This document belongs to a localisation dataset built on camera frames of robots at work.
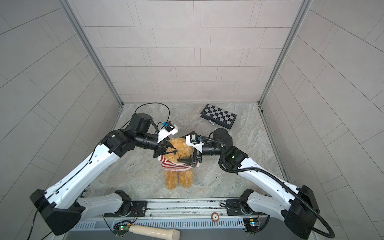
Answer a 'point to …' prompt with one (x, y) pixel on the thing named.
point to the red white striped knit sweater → (173, 166)
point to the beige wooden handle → (166, 233)
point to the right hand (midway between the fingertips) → (181, 151)
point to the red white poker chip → (215, 217)
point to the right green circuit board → (252, 224)
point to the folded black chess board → (222, 117)
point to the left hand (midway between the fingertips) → (180, 148)
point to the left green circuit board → (120, 230)
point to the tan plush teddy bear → (184, 178)
